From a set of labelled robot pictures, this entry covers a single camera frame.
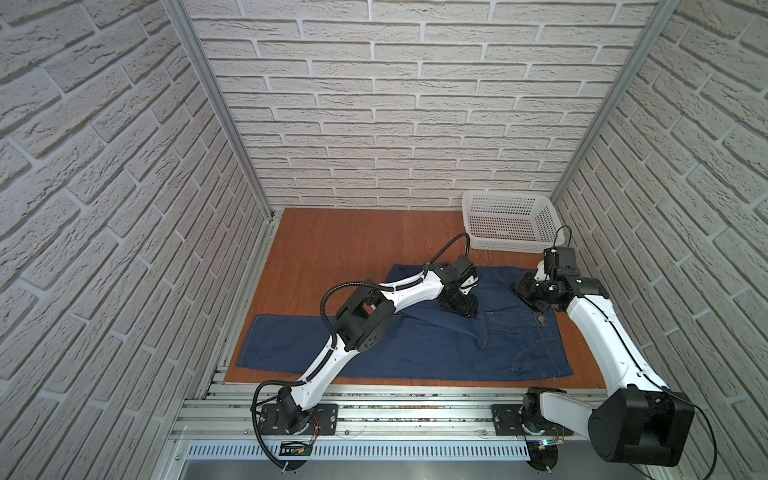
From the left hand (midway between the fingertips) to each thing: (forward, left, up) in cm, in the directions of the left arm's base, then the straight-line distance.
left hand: (474, 310), depth 91 cm
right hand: (+1, -9, +12) cm, 15 cm away
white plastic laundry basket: (+39, -24, -1) cm, 46 cm away
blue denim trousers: (-8, +16, -2) cm, 18 cm away
